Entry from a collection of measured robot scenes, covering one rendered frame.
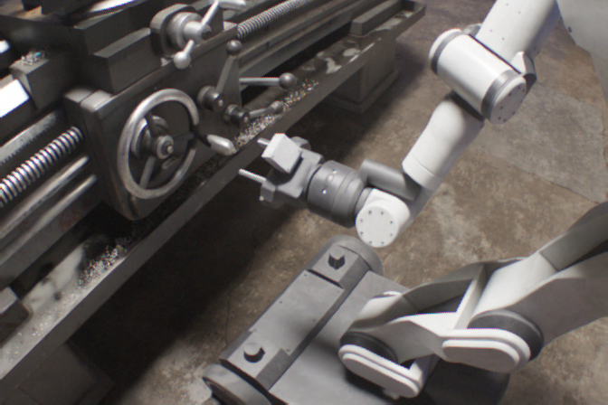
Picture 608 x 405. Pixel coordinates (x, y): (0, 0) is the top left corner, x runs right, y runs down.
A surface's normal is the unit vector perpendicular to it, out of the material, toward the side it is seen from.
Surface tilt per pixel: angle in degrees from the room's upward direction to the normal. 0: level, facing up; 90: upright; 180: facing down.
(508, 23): 62
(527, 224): 0
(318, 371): 0
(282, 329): 0
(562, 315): 90
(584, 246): 90
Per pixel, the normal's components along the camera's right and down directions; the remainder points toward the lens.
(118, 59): 0.84, 0.35
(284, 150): 0.61, 0.08
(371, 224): -0.49, 0.19
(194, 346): 0.00, -0.76
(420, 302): -0.57, 0.55
